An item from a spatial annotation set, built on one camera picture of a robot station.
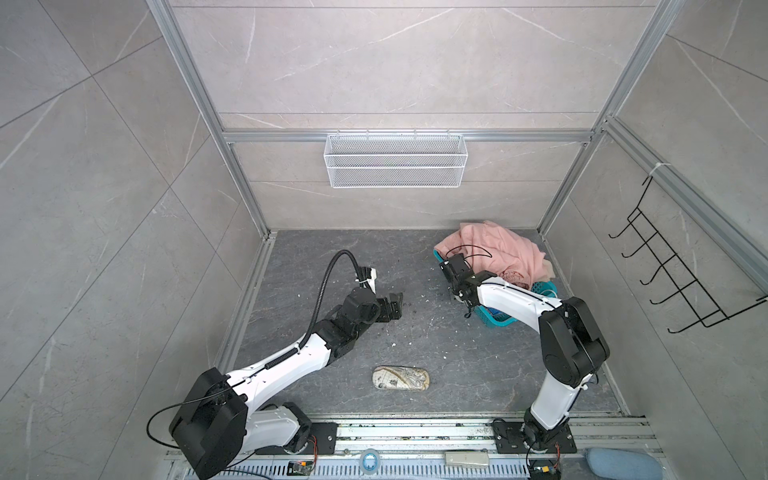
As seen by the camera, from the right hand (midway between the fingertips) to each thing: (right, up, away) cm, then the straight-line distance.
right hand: (466, 287), depth 96 cm
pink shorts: (+7, +13, -3) cm, 15 cm away
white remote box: (-7, -37, -28) cm, 47 cm away
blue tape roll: (-30, -40, -25) cm, 56 cm away
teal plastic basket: (+5, -8, -12) cm, 15 cm away
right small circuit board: (+12, -41, -25) cm, 50 cm away
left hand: (-25, +1, -14) cm, 29 cm away
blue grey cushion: (+29, -39, -27) cm, 56 cm away
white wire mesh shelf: (-23, +43, +5) cm, 49 cm away
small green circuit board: (-47, -41, -25) cm, 67 cm away
